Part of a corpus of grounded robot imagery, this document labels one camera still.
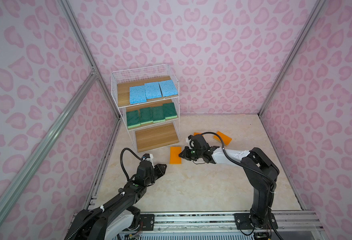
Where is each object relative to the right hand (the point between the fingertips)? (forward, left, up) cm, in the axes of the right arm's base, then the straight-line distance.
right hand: (179, 154), depth 89 cm
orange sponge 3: (+21, -11, -8) cm, 25 cm away
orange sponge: (-2, +3, -3) cm, 5 cm away
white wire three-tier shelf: (+19, +24, -9) cm, 32 cm away
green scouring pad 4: (+12, +26, +18) cm, 33 cm away
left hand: (-6, +6, 0) cm, 9 cm away
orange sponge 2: (+19, -33, -12) cm, 40 cm away
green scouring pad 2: (+15, +12, +18) cm, 27 cm away
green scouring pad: (+18, +6, +18) cm, 26 cm away
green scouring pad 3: (+14, +19, +18) cm, 29 cm away
